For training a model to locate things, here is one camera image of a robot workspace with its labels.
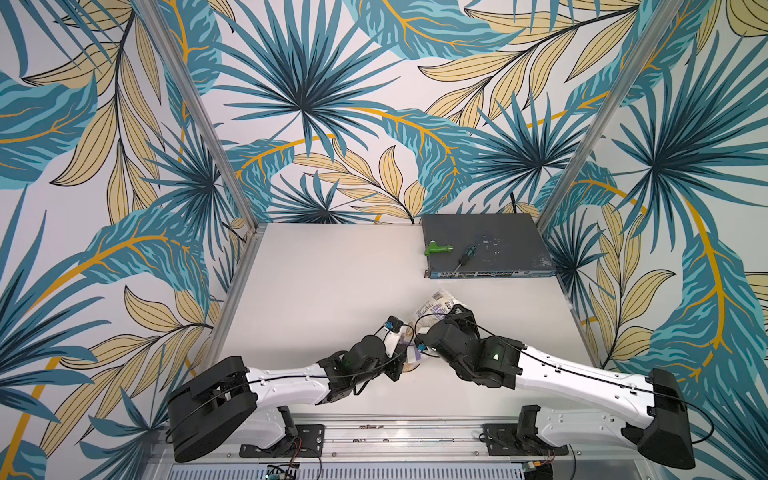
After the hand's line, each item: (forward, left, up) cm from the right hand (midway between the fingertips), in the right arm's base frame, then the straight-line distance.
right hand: (450, 316), depth 73 cm
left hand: (-4, +10, -13) cm, 17 cm away
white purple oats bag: (+2, +4, -1) cm, 4 cm away
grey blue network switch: (+37, -30, -17) cm, 51 cm away
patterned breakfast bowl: (-8, +9, -7) cm, 14 cm away
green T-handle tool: (+35, -3, -15) cm, 38 cm away
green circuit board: (-29, +43, -23) cm, 56 cm away
